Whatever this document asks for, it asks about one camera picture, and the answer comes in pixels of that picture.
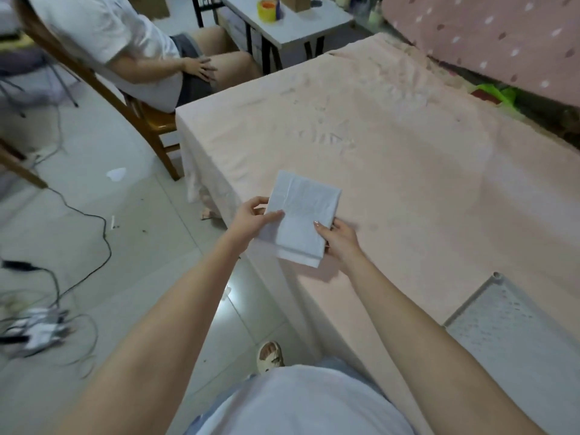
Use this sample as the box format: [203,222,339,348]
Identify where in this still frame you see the person's left hand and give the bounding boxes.
[225,196,286,258]

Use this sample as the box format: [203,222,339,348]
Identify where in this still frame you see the person's right hand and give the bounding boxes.
[313,217,364,269]

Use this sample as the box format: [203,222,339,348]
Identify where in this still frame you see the white pad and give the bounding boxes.
[260,170,343,269]

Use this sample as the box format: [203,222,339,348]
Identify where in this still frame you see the beige plastic tray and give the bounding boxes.
[443,271,580,435]

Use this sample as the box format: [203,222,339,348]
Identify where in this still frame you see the person's left forearm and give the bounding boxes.
[56,235,248,435]

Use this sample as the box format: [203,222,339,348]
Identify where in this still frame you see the person's right forearm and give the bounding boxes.
[342,253,547,435]

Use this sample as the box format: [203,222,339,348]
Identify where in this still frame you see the person's blue jeans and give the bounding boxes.
[184,356,388,435]

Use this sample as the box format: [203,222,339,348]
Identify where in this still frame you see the person's white shirt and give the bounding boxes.
[195,364,416,435]

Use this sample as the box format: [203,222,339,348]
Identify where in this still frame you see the pink tablecloth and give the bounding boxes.
[175,32,580,435]

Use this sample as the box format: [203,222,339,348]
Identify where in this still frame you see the beige sandal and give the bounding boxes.
[256,340,286,375]

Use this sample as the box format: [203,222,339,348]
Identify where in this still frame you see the yellow chair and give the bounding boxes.
[16,8,183,182]

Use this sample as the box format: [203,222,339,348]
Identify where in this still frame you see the white folding table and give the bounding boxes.
[190,0,355,76]

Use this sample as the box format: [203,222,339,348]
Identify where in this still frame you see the green plastic item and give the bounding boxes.
[471,83,518,108]

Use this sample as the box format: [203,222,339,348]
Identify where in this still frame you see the orange tape roll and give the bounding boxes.
[257,0,279,24]

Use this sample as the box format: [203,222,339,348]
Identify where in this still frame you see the white power strip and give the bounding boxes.
[0,306,69,350]

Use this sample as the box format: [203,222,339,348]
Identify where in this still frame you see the brown wooden furniture leg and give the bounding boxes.
[0,139,50,191]

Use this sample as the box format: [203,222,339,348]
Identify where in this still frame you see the pink polka-dot curtain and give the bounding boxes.
[380,0,580,108]

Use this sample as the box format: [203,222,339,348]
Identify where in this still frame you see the black floor cable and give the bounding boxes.
[0,144,113,313]

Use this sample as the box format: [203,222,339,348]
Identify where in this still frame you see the metal frame chair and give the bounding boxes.
[0,33,80,119]

